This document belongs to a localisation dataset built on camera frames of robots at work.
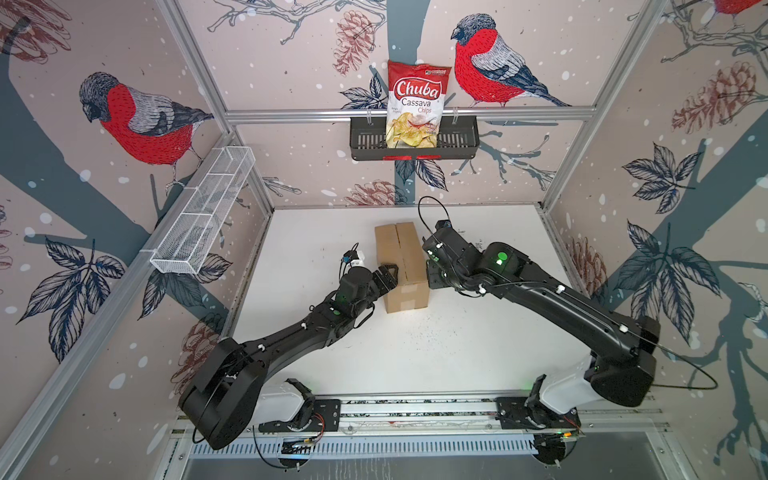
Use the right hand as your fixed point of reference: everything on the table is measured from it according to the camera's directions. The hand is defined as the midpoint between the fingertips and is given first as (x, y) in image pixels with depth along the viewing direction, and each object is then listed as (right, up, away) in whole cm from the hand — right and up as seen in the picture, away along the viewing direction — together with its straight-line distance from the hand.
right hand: (426, 276), depth 72 cm
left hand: (-8, 0, +10) cm, 13 cm away
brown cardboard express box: (-6, +7, +18) cm, 20 cm away
